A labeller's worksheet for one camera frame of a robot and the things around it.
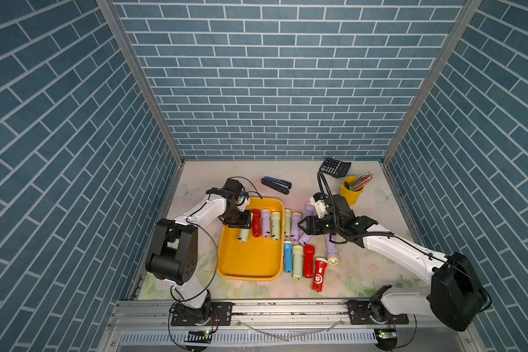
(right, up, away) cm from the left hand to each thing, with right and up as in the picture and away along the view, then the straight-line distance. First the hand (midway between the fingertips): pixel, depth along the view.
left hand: (251, 225), depth 89 cm
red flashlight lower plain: (+23, -10, -4) cm, 25 cm away
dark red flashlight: (+2, +3, +6) cm, 7 cm away
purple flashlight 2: (+18, -2, +1) cm, 18 cm away
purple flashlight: (+6, 0, +3) cm, 7 cm away
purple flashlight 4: (+32, -11, -5) cm, 34 cm away
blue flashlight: (+15, -8, -3) cm, 17 cm away
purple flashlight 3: (+22, -6, 0) cm, 22 cm away
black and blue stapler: (+11, +17, +20) cm, 28 cm away
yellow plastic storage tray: (+3, -13, -3) cm, 13 cm away
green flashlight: (-3, -3, -2) cm, 5 cm away
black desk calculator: (+42, +25, +27) cm, 55 cm away
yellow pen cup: (+45, +11, +9) cm, 47 cm away
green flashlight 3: (+18, -12, -7) cm, 23 cm away
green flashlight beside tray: (+15, 0, +4) cm, 16 cm away
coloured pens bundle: (+47, +19, +5) cm, 51 cm away
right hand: (+21, +2, -6) cm, 22 cm away
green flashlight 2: (+10, -1, +2) cm, 10 cm away
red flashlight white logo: (+27, -14, -6) cm, 31 cm away
